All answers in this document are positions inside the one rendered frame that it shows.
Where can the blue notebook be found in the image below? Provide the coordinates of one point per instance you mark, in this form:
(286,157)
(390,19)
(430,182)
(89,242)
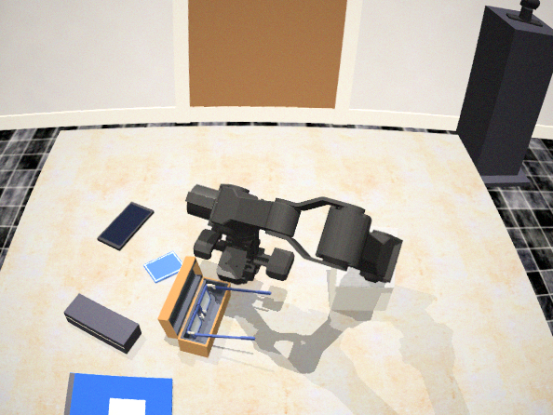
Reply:
(90,394)

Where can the blue glasses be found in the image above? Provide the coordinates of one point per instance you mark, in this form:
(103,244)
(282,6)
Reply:
(203,305)

